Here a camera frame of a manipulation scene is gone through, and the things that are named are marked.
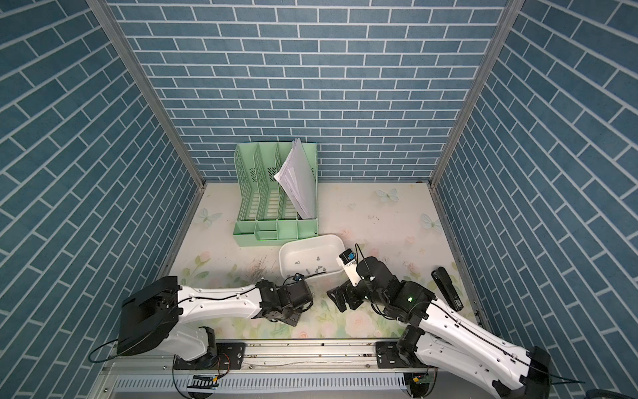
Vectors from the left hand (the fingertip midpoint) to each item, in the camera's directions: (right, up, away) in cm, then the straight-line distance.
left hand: (300, 319), depth 81 cm
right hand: (+13, +14, -8) cm, 21 cm away
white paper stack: (-2, +48, +10) cm, 49 cm away
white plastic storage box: (+4, +18, +13) cm, 22 cm away
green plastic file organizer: (-19, +34, +27) cm, 47 cm away
